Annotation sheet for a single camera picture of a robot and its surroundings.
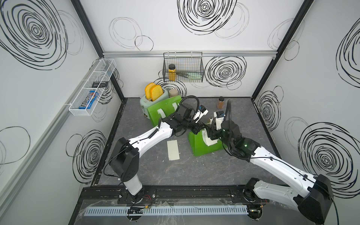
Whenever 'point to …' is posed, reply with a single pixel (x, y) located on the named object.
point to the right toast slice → (157, 91)
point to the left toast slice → (148, 90)
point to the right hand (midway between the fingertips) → (211, 124)
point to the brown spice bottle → (221, 103)
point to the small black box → (102, 84)
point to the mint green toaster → (145, 103)
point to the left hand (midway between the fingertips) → (205, 126)
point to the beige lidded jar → (173, 93)
